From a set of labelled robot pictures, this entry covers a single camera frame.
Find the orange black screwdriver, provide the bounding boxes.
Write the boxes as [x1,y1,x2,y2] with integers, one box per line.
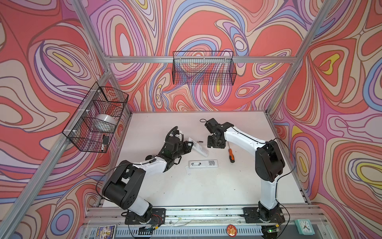
[227,142,235,163]

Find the white remote control with batteries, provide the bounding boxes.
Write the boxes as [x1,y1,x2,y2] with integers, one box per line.
[189,160,218,169]

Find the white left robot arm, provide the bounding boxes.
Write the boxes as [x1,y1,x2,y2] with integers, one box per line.
[101,135,194,217]

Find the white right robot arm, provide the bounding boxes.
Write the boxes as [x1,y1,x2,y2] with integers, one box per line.
[205,118,286,211]

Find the white tape roll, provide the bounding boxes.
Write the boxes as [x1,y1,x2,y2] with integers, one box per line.
[94,114,117,132]

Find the red round sticker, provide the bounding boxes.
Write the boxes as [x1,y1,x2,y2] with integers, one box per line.
[226,224,237,238]

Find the colourful card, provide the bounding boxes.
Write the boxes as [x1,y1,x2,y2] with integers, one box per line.
[94,225,116,239]

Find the teal small clock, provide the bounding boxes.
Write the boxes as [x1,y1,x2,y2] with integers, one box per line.
[294,219,315,236]

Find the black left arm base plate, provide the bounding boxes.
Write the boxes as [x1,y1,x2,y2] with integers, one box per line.
[121,208,166,226]

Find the black wire basket back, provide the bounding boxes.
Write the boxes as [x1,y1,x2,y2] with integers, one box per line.
[172,50,237,86]

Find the black wire basket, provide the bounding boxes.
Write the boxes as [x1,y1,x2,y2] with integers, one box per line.
[172,50,237,86]
[62,82,129,153]

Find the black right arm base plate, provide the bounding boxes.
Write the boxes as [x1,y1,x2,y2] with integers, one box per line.
[240,205,286,224]

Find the black wire basket left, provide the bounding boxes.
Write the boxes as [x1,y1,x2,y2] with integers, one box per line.
[62,82,129,153]

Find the aluminium front rail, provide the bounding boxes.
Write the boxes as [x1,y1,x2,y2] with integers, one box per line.
[83,204,329,226]

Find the aluminium frame corner post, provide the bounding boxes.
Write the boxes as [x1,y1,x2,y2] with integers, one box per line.
[265,0,337,115]

